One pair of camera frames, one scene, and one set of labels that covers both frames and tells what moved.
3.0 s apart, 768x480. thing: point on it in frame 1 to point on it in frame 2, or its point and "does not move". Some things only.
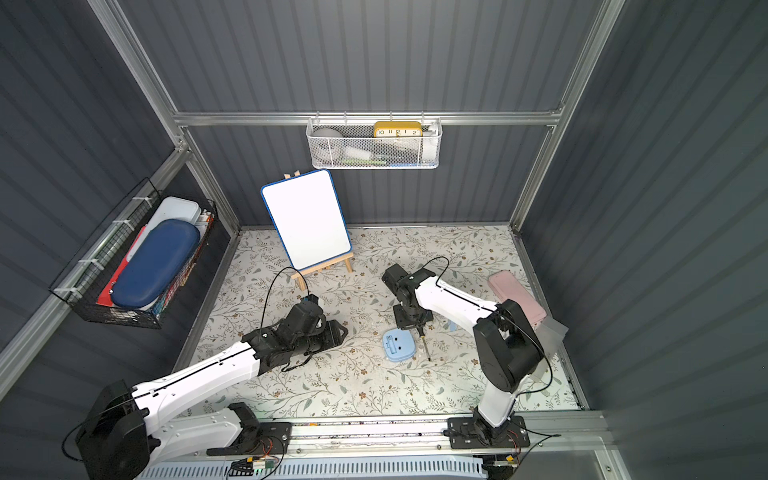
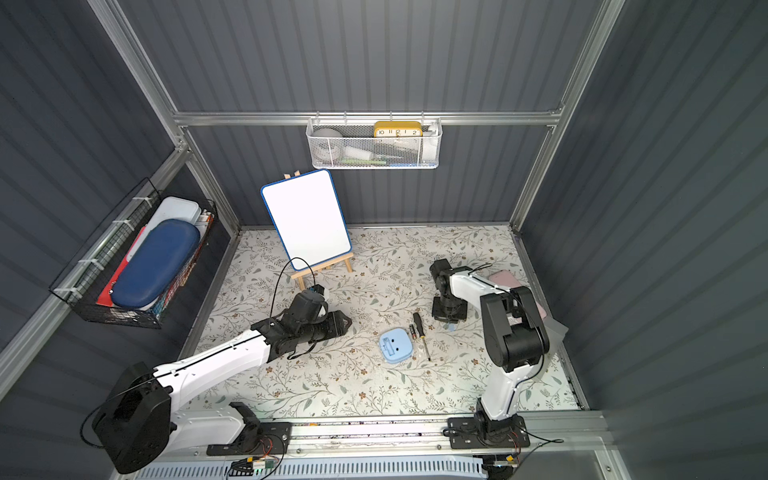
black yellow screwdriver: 422,335 does not move
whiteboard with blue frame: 307,217 does not move
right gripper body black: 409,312 to 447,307
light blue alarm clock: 398,344 does not move
